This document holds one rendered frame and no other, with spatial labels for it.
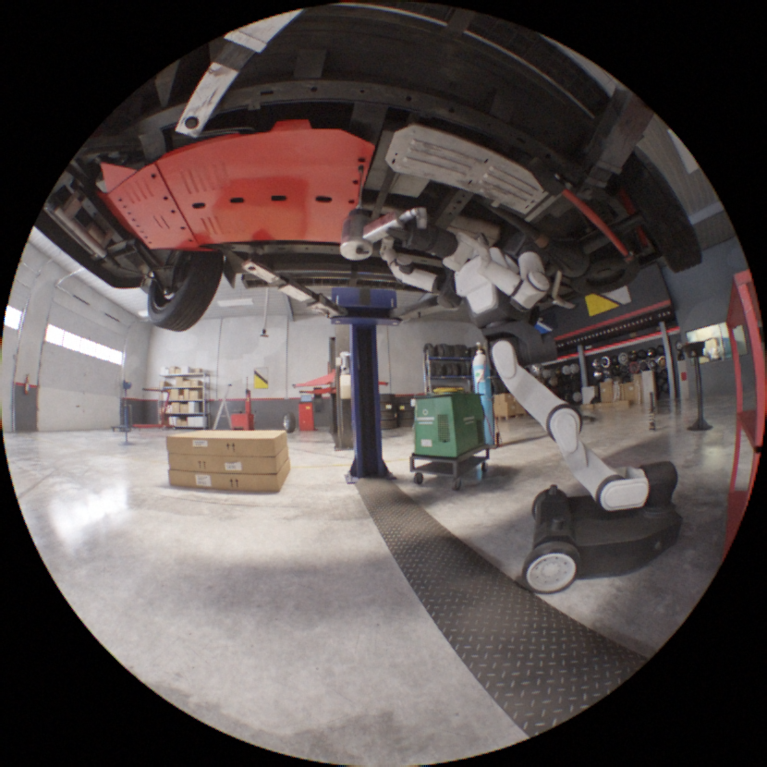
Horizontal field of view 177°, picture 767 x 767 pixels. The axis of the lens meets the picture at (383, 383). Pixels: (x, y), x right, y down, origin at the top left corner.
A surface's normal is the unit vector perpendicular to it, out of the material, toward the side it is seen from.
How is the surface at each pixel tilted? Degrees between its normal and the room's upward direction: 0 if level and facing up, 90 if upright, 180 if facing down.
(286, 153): 177
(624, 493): 90
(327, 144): 177
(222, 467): 90
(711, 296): 90
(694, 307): 90
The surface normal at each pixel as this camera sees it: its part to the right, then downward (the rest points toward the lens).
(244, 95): 0.05, 0.99
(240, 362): 0.25, -0.11
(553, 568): -0.57, -0.06
